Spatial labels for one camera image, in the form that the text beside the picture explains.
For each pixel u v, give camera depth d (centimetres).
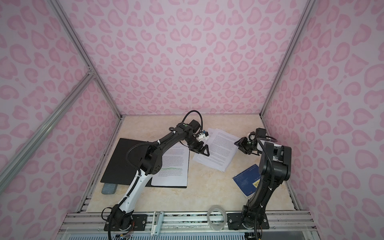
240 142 91
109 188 82
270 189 54
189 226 72
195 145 88
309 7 69
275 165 52
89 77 88
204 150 88
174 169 91
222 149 100
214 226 71
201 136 92
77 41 79
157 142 65
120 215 64
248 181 86
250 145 86
